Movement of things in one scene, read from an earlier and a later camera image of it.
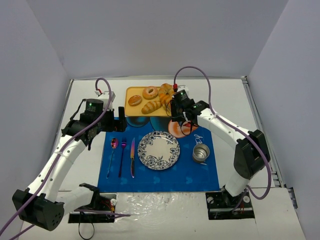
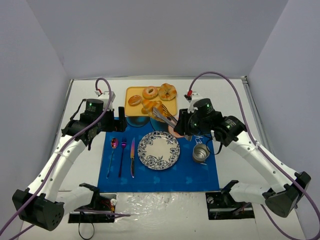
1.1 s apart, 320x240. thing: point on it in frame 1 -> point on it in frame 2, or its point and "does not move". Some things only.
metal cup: x=201 y=152 does not move
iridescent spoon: x=114 y=144 does not move
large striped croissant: x=166 y=94 -> x=148 y=105
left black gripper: x=120 y=118 does not move
